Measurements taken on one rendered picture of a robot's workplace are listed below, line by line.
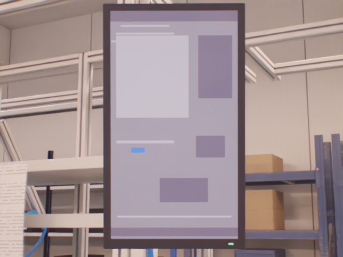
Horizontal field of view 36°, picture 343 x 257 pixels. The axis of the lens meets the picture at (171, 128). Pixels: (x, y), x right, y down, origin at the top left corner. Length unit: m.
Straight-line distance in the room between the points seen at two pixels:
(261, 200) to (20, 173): 2.94
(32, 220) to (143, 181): 0.64
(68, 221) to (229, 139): 0.66
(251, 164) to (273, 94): 0.83
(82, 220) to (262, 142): 3.41
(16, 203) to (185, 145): 0.64
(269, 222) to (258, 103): 1.19
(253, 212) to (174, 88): 3.26
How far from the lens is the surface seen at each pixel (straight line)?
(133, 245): 1.12
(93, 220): 1.54
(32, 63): 2.41
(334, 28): 1.96
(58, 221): 1.61
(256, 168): 4.33
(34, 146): 6.07
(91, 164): 1.56
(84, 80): 2.21
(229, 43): 1.11
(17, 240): 1.57
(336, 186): 4.14
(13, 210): 1.58
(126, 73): 1.10
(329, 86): 4.79
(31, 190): 2.79
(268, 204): 4.26
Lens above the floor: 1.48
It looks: 11 degrees up
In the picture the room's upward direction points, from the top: straight up
